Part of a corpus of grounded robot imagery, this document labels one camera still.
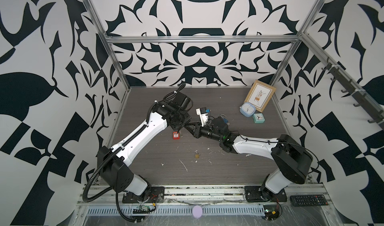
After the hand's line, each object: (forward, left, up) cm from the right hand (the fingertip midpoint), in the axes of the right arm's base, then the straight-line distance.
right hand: (185, 126), depth 76 cm
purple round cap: (-34, -5, -11) cm, 36 cm away
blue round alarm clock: (+23, -41, -18) cm, 51 cm away
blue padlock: (+15, -26, -21) cm, 37 cm away
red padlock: (+5, +6, -19) cm, 20 cm away
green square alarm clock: (+17, -48, -20) cm, 54 cm away
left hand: (+4, -2, +1) cm, 5 cm away
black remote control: (-30, -53, -19) cm, 64 cm away
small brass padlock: (-7, -6, -21) cm, 23 cm away
